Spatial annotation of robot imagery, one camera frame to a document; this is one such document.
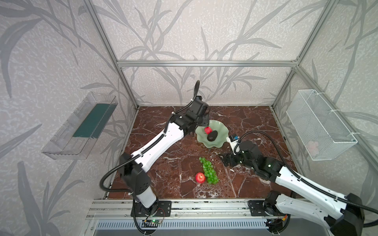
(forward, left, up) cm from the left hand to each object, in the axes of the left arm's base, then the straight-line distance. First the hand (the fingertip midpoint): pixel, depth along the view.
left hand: (205, 113), depth 78 cm
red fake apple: (-27, +2, -24) cm, 36 cm away
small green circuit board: (-47, +24, -27) cm, 59 cm away
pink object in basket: (-17, -54, -5) cm, 57 cm away
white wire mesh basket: (-18, -49, +8) cm, 53 cm away
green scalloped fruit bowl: (+4, -13, -24) cm, 27 cm away
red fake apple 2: (+5, -3, -23) cm, 24 cm away
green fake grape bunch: (-24, -3, -22) cm, 33 cm away
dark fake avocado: (0, -6, -25) cm, 25 cm away
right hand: (-15, -10, -10) cm, 21 cm away
